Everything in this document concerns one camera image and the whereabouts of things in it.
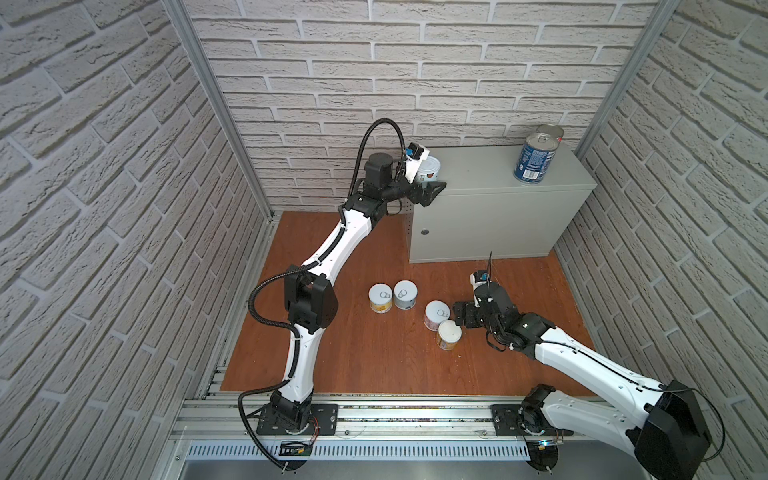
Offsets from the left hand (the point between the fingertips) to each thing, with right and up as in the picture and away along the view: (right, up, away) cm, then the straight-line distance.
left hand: (437, 171), depth 79 cm
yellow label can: (-16, -36, +11) cm, 41 cm away
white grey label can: (-8, -35, +13) cm, 39 cm away
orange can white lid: (+4, -46, +3) cm, 46 cm away
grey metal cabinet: (+17, -10, +11) cm, 22 cm away
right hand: (+9, -37, +4) cm, 38 cm away
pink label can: (+1, -41, +9) cm, 41 cm away
